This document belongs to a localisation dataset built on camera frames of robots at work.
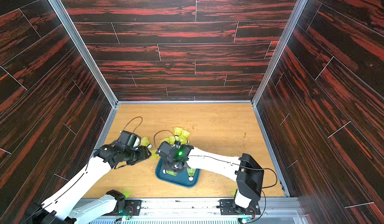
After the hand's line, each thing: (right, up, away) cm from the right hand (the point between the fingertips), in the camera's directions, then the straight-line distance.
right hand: (168, 163), depth 78 cm
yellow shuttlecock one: (+12, -6, +4) cm, 14 cm away
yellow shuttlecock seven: (-1, +10, +17) cm, 20 cm away
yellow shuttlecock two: (0, -7, +5) cm, 9 cm away
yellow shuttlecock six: (+8, +13, +21) cm, 26 cm away
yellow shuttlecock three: (-8, +4, 0) cm, 9 cm away
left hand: (-10, +4, +1) cm, 11 cm away
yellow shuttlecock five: (+3, +15, +22) cm, 27 cm away
